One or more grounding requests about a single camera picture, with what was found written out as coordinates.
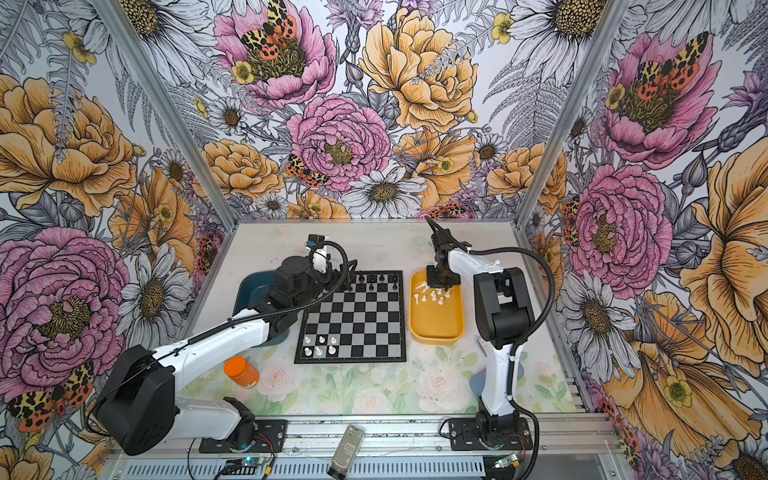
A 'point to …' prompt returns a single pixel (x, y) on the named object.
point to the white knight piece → (318, 351)
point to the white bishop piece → (331, 350)
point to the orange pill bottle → (242, 371)
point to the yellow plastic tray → (436, 314)
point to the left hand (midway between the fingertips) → (343, 266)
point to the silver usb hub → (347, 451)
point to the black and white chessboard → (365, 323)
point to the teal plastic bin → (251, 288)
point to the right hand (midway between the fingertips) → (438, 290)
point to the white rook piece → (308, 351)
